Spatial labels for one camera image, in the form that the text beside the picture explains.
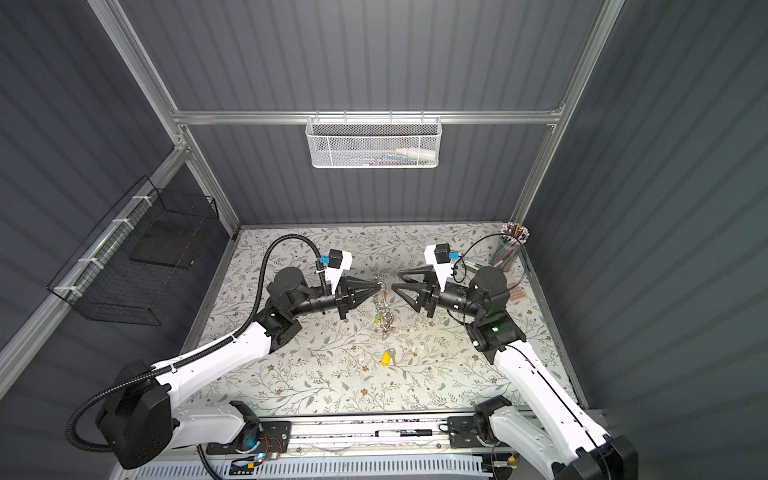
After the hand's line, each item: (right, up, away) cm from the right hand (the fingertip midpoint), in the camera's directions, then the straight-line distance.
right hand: (400, 286), depth 64 cm
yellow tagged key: (-3, -24, +23) cm, 33 cm away
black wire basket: (-65, +3, +7) cm, 65 cm away
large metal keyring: (-4, -8, +4) cm, 9 cm away
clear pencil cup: (+37, +13, +30) cm, 49 cm away
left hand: (-4, -1, +3) cm, 5 cm away
